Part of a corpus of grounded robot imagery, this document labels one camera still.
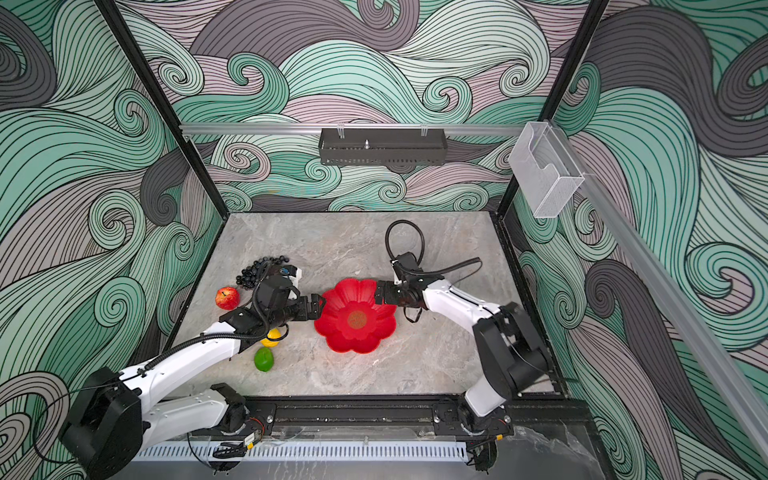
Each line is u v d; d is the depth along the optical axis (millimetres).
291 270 756
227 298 899
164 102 877
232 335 556
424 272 713
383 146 971
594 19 723
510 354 440
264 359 796
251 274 974
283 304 670
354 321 914
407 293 672
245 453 696
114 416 392
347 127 930
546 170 778
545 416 751
